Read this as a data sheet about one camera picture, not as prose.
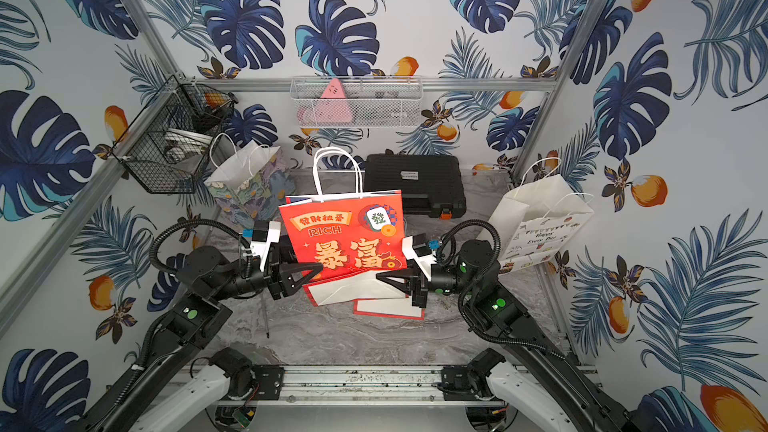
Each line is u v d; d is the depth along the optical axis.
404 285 0.59
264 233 0.52
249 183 0.84
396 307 0.86
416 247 0.51
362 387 0.75
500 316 0.50
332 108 0.90
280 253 0.53
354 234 0.53
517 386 0.58
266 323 0.84
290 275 0.55
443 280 0.55
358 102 0.92
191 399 0.56
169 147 0.84
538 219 0.75
